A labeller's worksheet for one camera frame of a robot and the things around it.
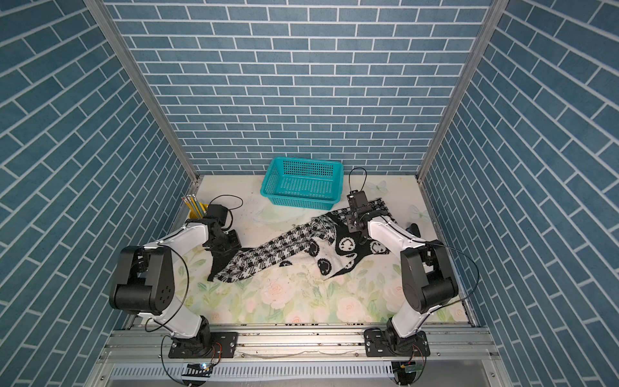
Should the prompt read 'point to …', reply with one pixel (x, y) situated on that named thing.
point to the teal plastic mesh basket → (304, 182)
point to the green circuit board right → (413, 368)
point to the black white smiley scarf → (312, 249)
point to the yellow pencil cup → (193, 214)
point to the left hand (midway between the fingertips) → (242, 246)
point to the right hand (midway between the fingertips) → (360, 219)
